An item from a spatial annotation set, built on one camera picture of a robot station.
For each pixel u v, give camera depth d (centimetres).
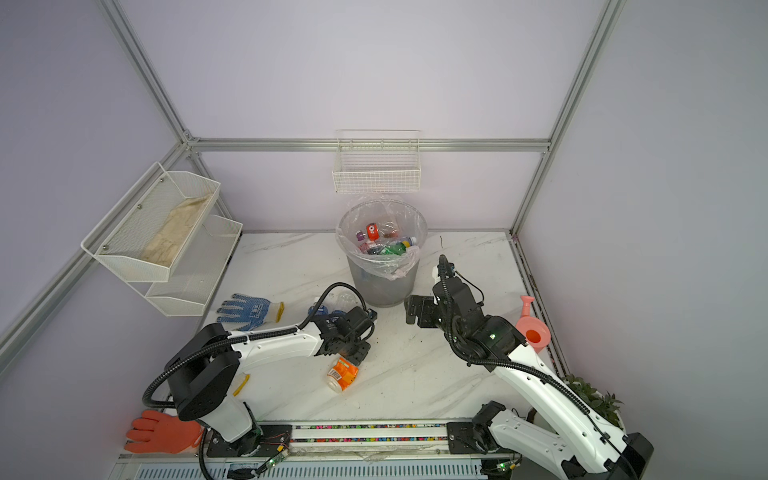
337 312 91
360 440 75
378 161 107
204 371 44
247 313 97
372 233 93
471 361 48
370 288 90
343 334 65
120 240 67
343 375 82
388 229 93
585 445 39
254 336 50
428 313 63
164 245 76
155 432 74
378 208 93
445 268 59
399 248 90
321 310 93
